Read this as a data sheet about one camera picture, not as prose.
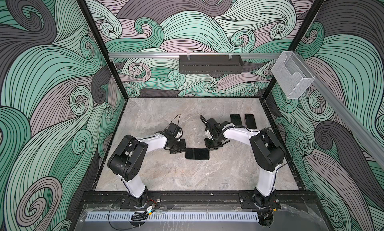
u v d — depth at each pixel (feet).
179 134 2.88
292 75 2.61
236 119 3.46
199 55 3.02
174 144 2.59
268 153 1.61
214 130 2.33
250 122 3.46
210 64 3.12
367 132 1.75
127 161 1.52
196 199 2.45
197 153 2.97
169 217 2.29
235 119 3.49
